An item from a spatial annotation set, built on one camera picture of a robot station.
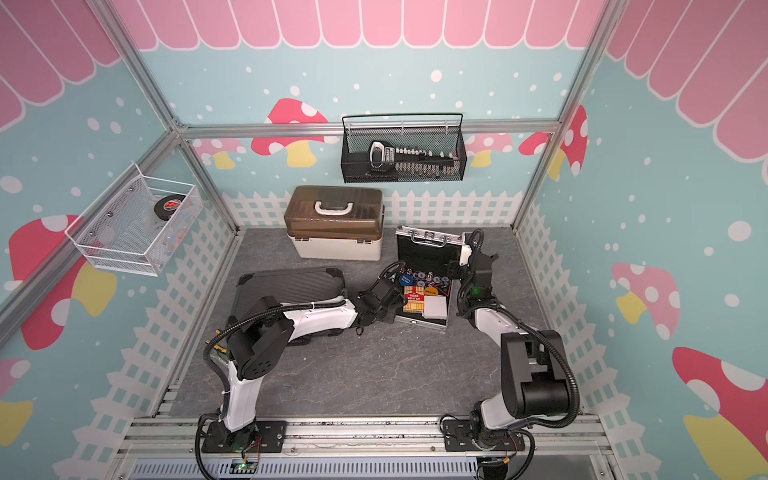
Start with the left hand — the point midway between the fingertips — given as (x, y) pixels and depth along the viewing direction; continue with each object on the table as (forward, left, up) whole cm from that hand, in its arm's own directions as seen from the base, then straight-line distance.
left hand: (388, 311), depth 95 cm
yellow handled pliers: (-13, +50, -1) cm, 51 cm away
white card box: (+1, -15, +2) cm, 15 cm away
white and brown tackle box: (+21, +17, +18) cm, 33 cm away
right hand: (+13, -21, +16) cm, 30 cm away
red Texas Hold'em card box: (+4, -8, +1) cm, 9 cm away
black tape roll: (+12, +59, +32) cm, 68 cm away
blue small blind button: (+12, -6, +1) cm, 14 cm away
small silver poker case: (+3, -11, +23) cm, 26 cm away
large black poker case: (+7, +32, +3) cm, 32 cm away
